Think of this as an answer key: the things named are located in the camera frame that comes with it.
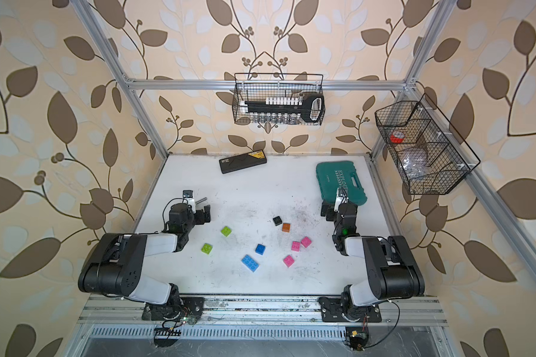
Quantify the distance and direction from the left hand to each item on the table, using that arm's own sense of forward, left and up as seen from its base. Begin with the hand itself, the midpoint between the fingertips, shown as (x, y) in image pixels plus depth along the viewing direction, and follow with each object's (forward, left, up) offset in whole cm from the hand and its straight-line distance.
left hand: (194, 204), depth 94 cm
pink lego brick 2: (-14, -48, -5) cm, 50 cm away
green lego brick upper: (-10, -15, -5) cm, 19 cm away
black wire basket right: (+1, -86, +29) cm, 91 cm away
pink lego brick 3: (-22, -40, -5) cm, 46 cm away
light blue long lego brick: (-23, -25, -5) cm, 34 cm away
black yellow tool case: (+29, -18, -3) cm, 34 cm away
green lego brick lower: (-17, -8, -5) cm, 20 cm away
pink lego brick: (-16, -43, -6) cm, 47 cm away
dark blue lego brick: (-18, -29, -5) cm, 34 cm away
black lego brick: (-5, -36, -5) cm, 36 cm away
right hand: (+1, -62, +2) cm, 62 cm away
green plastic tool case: (+17, -63, 0) cm, 65 cm away
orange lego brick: (-8, -40, -5) cm, 41 cm away
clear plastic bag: (-2, -80, +29) cm, 85 cm away
